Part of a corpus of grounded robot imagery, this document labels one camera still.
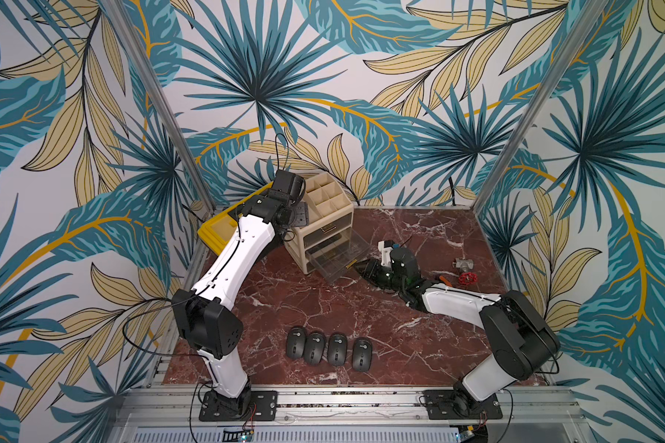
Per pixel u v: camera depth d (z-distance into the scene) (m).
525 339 0.46
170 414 0.74
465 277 0.95
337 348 0.82
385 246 0.84
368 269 0.81
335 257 0.99
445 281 0.96
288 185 0.60
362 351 0.81
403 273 0.70
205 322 0.43
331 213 0.85
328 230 0.86
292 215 0.74
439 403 0.73
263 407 0.73
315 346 0.82
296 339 0.83
